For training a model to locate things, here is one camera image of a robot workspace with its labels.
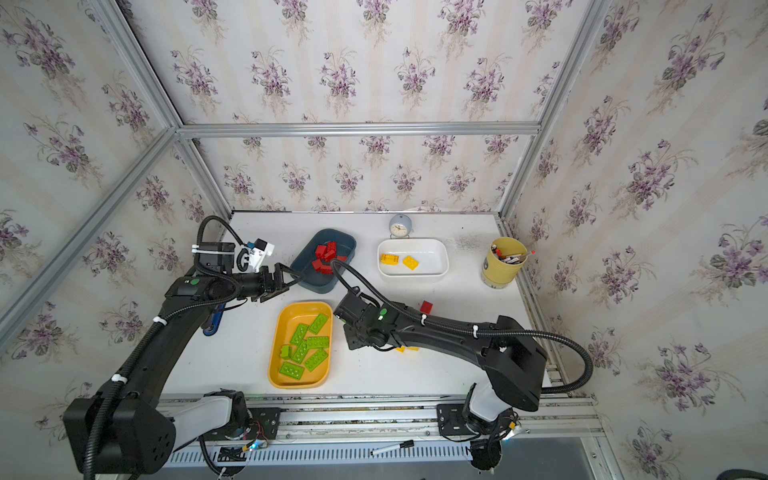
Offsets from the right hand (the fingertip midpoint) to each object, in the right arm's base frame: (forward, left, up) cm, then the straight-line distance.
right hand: (349, 337), depth 79 cm
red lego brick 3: (+34, +13, -5) cm, 37 cm away
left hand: (+10, +13, +14) cm, 22 cm away
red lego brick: (+28, +13, -6) cm, 31 cm away
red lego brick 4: (+34, +9, -5) cm, 36 cm away
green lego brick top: (+2, +10, -7) cm, 13 cm away
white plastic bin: (+34, -27, -8) cm, 45 cm away
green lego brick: (+5, +16, -8) cm, 19 cm away
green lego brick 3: (0, +16, -8) cm, 18 cm away
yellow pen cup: (+24, -48, +2) cm, 53 cm away
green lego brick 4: (-3, +10, -9) cm, 14 cm away
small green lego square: (-1, +18, -6) cm, 19 cm away
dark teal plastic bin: (+24, +15, -7) cm, 29 cm away
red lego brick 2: (+33, +5, -8) cm, 35 cm away
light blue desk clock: (+42, -16, -1) cm, 45 cm away
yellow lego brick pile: (-12, -14, +22) cm, 29 cm away
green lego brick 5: (-5, +17, -9) cm, 20 cm away
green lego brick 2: (+8, +11, -8) cm, 16 cm away
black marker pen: (-23, -14, -9) cm, 28 cm away
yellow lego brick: (+30, -19, -7) cm, 36 cm away
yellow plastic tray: (+9, +20, -5) cm, 22 cm away
